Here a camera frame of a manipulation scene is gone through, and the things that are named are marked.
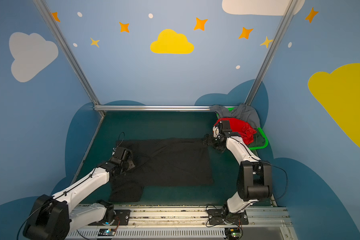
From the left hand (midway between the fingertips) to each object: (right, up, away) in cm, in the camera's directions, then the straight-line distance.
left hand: (133, 162), depth 88 cm
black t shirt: (+16, -1, +6) cm, 17 cm away
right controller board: (+53, -31, -17) cm, 64 cm away
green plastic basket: (+84, +14, +8) cm, 85 cm away
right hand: (+46, +12, +4) cm, 48 cm away
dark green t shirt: (+77, +13, +3) cm, 78 cm away
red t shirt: (+69, +18, +5) cm, 72 cm away
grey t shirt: (+76, +33, +22) cm, 86 cm away
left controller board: (-7, -30, -17) cm, 35 cm away
